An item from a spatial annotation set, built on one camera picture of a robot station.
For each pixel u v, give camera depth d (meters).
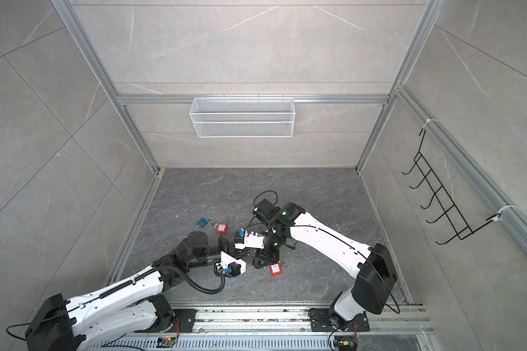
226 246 0.65
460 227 0.58
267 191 0.65
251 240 0.65
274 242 0.62
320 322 0.73
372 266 0.41
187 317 0.73
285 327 0.73
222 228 0.95
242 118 1.00
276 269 0.84
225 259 0.63
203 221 0.98
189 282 0.48
